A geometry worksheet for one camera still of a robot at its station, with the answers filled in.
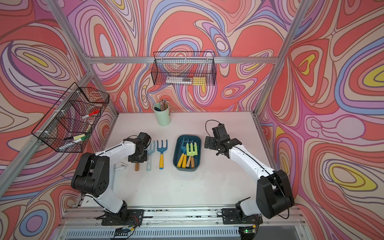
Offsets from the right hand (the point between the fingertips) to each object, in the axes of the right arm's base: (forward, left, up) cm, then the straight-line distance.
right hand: (214, 146), depth 87 cm
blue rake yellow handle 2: (+4, +19, -8) cm, 21 cm away
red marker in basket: (+9, +65, +22) cm, 69 cm away
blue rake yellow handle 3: (-5, +18, -9) cm, 20 cm away
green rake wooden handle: (-7, +47, -8) cm, 48 cm away
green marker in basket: (-4, +67, +17) cm, 69 cm away
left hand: (-2, +46, -9) cm, 47 cm away
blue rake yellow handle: (+5, +34, -10) cm, 36 cm away
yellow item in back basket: (+33, +7, +23) cm, 41 cm away
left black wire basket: (+4, +76, +20) cm, 78 cm away
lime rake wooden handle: (0, +14, -8) cm, 16 cm away
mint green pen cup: (+28, +34, -3) cm, 44 cm away
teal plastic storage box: (+2, +23, -8) cm, 24 cm away
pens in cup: (+32, +33, +5) cm, 46 cm away
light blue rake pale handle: (+3, +41, -8) cm, 42 cm away
